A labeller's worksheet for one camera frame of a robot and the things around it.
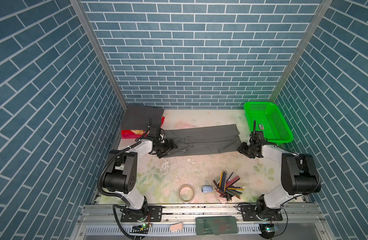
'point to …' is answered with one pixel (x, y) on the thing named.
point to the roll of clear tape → (186, 193)
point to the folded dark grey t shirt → (137, 118)
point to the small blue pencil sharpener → (207, 189)
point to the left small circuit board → (140, 229)
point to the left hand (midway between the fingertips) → (173, 148)
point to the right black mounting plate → (248, 214)
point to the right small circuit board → (269, 227)
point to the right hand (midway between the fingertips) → (239, 148)
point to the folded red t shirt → (137, 134)
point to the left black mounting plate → (154, 214)
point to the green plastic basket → (268, 120)
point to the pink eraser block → (176, 226)
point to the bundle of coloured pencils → (225, 187)
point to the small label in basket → (261, 126)
